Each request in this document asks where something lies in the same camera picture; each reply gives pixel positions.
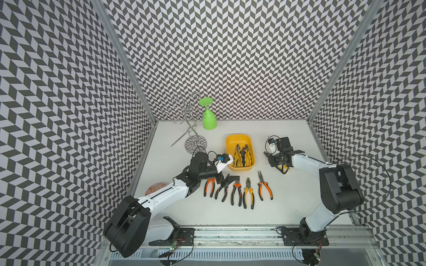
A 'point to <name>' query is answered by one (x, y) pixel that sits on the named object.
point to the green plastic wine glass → (209, 120)
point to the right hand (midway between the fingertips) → (272, 160)
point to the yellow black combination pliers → (283, 168)
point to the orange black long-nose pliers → (237, 184)
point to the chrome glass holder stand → (188, 112)
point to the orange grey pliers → (260, 186)
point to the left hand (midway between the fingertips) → (233, 168)
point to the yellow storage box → (232, 141)
